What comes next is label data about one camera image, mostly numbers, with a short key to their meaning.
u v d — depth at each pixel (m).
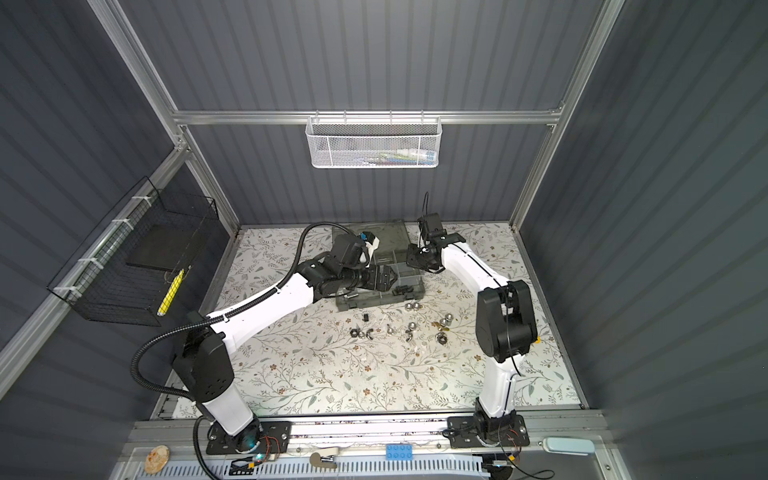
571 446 0.69
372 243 0.76
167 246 0.74
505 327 0.51
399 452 0.70
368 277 0.73
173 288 0.69
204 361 0.45
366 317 0.94
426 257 0.70
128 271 0.72
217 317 0.47
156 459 0.71
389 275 0.74
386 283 0.72
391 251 1.06
